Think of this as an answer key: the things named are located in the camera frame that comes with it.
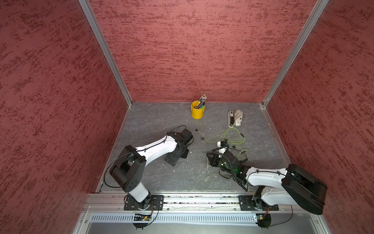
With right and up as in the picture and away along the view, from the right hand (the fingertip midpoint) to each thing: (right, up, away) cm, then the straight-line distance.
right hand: (205, 157), depth 85 cm
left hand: (-16, 0, +1) cm, 16 cm away
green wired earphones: (+21, +11, +16) cm, 28 cm away
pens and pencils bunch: (-1, +35, +17) cm, 39 cm away
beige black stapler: (+21, +23, +22) cm, 38 cm away
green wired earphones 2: (+21, -1, +7) cm, 22 cm away
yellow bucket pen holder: (-4, +27, +24) cm, 36 cm away
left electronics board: (-34, -27, -13) cm, 45 cm away
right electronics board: (+28, -28, -13) cm, 42 cm away
